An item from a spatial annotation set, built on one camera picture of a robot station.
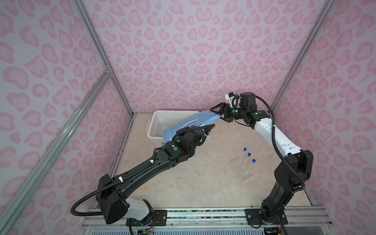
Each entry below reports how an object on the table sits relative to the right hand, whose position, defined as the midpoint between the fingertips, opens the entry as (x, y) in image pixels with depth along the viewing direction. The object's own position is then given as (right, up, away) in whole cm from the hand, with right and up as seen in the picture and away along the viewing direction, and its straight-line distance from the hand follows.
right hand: (215, 110), depth 77 cm
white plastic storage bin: (-35, -4, +27) cm, 44 cm away
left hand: (-16, -8, -4) cm, 18 cm away
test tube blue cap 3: (+20, -26, -1) cm, 33 cm away
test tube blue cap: (+17, -21, +4) cm, 28 cm away
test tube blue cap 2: (+18, -23, +1) cm, 30 cm away
